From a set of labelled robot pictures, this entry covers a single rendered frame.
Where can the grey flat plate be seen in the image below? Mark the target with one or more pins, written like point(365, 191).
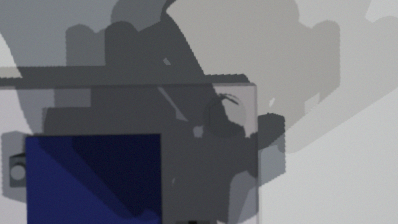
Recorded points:
point(204, 177)

